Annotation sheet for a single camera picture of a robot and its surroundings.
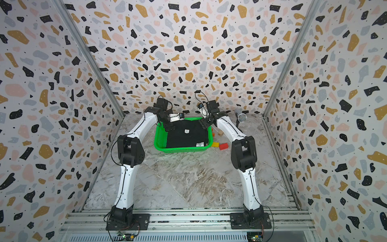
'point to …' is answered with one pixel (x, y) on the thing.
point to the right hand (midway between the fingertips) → (206, 118)
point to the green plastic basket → (160, 139)
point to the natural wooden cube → (220, 132)
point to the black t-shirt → (187, 133)
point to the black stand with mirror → (240, 117)
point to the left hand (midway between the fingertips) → (174, 119)
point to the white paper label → (200, 144)
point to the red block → (223, 146)
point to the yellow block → (215, 144)
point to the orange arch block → (213, 134)
